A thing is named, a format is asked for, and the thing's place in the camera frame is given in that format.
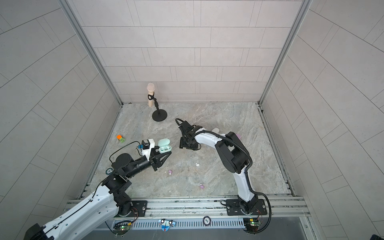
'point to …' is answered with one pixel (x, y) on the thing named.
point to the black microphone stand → (160, 115)
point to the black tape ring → (108, 169)
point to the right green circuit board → (252, 224)
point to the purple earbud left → (170, 172)
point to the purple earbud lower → (202, 186)
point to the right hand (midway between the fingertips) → (183, 147)
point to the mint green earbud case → (164, 146)
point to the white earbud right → (197, 164)
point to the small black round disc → (206, 221)
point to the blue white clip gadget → (165, 224)
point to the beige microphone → (150, 87)
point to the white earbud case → (216, 130)
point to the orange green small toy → (120, 138)
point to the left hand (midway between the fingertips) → (171, 151)
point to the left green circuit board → (122, 230)
